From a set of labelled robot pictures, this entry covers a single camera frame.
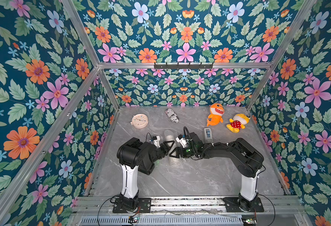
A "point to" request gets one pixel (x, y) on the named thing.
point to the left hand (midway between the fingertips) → (175, 143)
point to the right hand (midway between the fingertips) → (175, 151)
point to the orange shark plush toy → (216, 111)
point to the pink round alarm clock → (139, 121)
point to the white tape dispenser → (208, 135)
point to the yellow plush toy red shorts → (238, 122)
